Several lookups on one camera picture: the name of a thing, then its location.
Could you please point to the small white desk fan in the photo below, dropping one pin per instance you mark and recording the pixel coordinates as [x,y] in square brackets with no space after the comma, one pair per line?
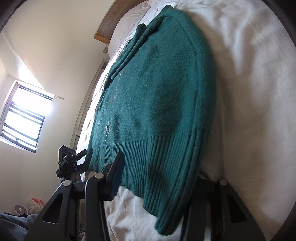
[20,210]

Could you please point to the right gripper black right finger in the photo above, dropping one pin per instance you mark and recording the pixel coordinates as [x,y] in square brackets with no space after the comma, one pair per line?
[218,203]

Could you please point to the dark green knit sweater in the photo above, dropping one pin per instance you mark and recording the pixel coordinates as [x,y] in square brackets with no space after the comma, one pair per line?
[157,107]

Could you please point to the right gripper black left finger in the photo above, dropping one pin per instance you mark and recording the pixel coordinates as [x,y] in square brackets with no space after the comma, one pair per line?
[59,219]

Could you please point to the left wall socket plate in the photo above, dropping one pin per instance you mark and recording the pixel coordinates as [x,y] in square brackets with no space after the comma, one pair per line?
[105,50]

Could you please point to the window with striped blind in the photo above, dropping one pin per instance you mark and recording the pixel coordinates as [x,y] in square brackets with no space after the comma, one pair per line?
[24,112]

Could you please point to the white pillow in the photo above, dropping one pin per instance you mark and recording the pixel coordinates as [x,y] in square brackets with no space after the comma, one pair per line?
[126,24]

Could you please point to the red and white plastic bag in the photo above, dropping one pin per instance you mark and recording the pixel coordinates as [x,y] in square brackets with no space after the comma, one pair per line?
[35,206]

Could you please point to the wooden headboard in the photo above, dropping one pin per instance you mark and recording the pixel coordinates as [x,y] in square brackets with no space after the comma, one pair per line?
[111,19]

